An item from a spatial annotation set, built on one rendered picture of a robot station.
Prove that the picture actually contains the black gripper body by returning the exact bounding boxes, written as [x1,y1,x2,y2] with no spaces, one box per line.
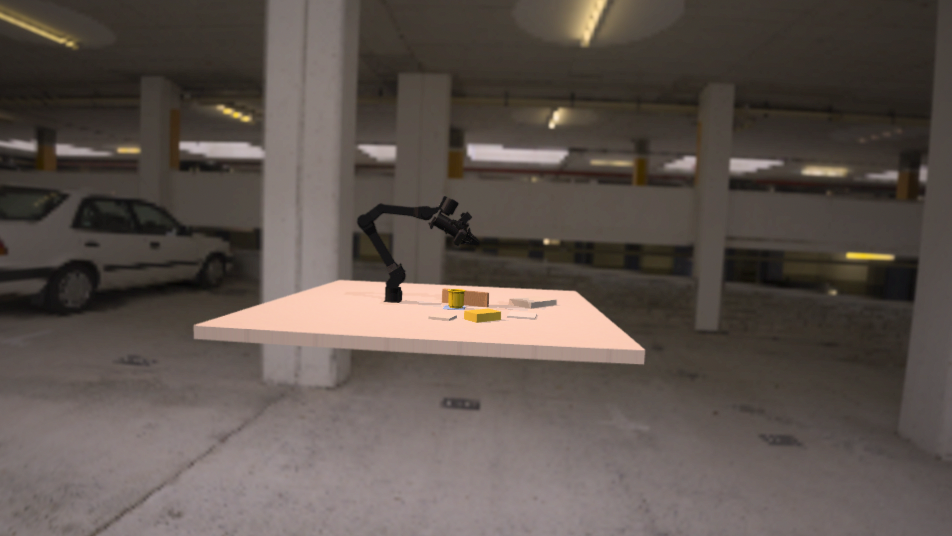
[444,219,469,246]

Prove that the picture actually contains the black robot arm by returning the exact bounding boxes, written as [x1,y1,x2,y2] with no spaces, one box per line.
[357,196,472,303]

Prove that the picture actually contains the yellow flat block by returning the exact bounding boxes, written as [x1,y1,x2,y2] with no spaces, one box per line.
[464,309,501,323]

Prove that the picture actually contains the yellow cup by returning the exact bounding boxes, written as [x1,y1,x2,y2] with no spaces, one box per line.
[448,289,465,308]

